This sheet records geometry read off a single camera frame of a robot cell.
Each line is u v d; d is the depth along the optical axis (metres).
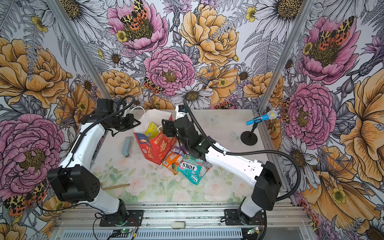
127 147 0.95
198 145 0.53
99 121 0.55
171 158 0.92
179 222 0.75
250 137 1.03
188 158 0.91
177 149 0.95
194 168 0.86
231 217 0.74
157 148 0.80
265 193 0.41
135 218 0.74
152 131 0.89
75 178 0.42
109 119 0.56
